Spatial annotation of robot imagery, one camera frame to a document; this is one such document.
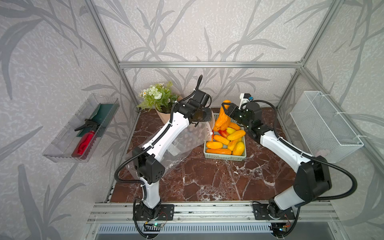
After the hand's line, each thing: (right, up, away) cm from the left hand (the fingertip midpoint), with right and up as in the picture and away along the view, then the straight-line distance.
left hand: (209, 116), depth 80 cm
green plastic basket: (+12, -25, +9) cm, 29 cm away
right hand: (+7, +6, -1) cm, 10 cm away
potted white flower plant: (-29, +11, +7) cm, 31 cm away
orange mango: (+7, -3, -2) cm, 8 cm away
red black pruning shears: (-50, -11, -20) cm, 55 cm away
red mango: (+11, -11, +20) cm, 25 cm away
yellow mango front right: (+18, -20, +9) cm, 28 cm away
